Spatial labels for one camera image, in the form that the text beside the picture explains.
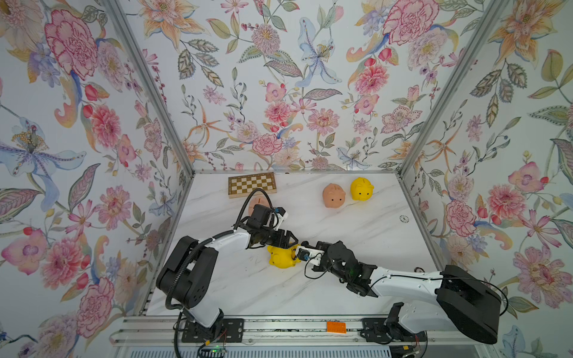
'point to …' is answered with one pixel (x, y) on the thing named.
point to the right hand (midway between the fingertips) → (307, 239)
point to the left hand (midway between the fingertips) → (293, 239)
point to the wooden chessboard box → (241, 186)
